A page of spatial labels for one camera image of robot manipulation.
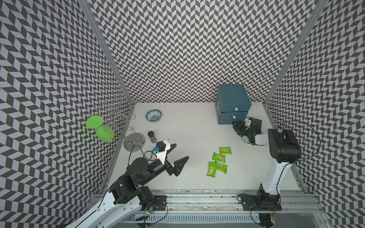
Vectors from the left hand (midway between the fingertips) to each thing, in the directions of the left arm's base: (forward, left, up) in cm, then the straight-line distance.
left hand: (181, 152), depth 63 cm
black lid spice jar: (+21, +21, -18) cm, 35 cm away
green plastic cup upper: (+13, +42, +6) cm, 44 cm away
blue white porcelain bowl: (+42, +24, -25) cm, 54 cm away
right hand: (+32, -34, -24) cm, 52 cm away
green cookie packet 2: (+9, -22, -27) cm, 36 cm away
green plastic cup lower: (+13, +40, -4) cm, 43 cm away
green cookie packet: (+13, -27, -26) cm, 40 cm away
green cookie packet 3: (+2, -17, -26) cm, 31 cm away
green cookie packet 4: (+3, -23, -26) cm, 35 cm away
